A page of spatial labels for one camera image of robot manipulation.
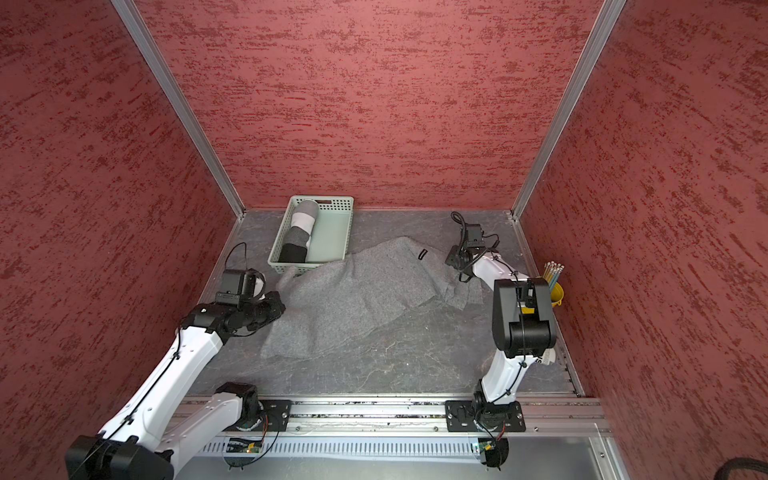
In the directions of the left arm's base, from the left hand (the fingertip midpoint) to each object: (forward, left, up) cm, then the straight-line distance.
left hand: (284, 313), depth 80 cm
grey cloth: (+6, -4, -7) cm, 10 cm away
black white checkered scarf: (+31, +5, -5) cm, 32 cm away
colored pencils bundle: (+11, -76, +5) cm, 77 cm away
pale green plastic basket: (+37, -5, -11) cm, 39 cm away
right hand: (+22, -51, -6) cm, 56 cm away
